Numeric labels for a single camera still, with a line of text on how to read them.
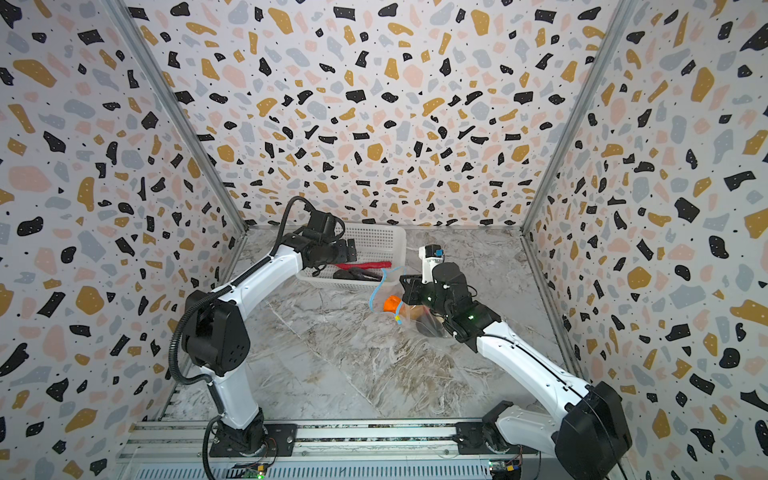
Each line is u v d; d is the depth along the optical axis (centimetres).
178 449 74
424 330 88
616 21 73
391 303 86
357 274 103
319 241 70
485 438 68
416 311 83
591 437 39
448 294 57
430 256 68
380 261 110
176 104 85
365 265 106
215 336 48
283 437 74
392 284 96
